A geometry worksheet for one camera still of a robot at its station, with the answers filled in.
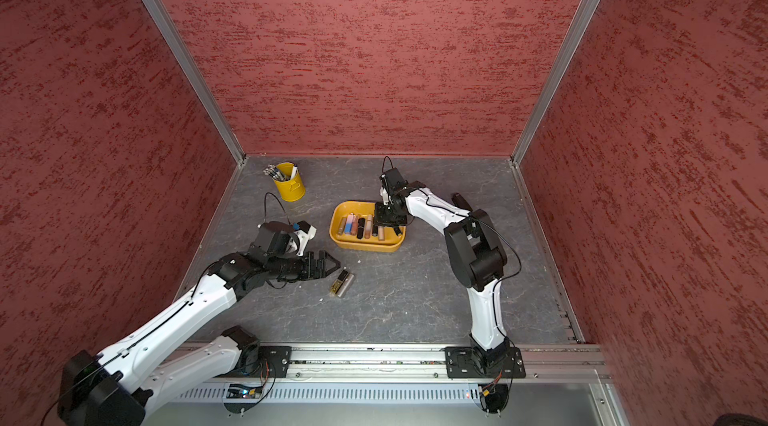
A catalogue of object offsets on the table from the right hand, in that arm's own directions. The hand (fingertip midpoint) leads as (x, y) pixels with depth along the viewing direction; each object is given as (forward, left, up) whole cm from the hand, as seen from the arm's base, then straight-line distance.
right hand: (380, 225), depth 95 cm
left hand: (-19, +14, +7) cm, 25 cm away
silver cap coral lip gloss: (+2, +9, -3) cm, 10 cm away
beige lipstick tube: (-3, 0, +1) cm, 3 cm away
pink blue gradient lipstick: (+3, +11, -3) cm, 11 cm away
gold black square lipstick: (-18, +12, -2) cm, 22 cm away
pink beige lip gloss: (+2, +4, -3) cm, 6 cm away
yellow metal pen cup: (+13, +31, +3) cm, 34 cm away
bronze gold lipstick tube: (+2, +13, -3) cm, 13 cm away
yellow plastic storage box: (-6, +9, -1) cm, 10 cm away
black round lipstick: (+2, +7, -4) cm, 8 cm away
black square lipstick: (0, +2, -3) cm, 4 cm away
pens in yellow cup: (+13, +34, +12) cm, 39 cm away
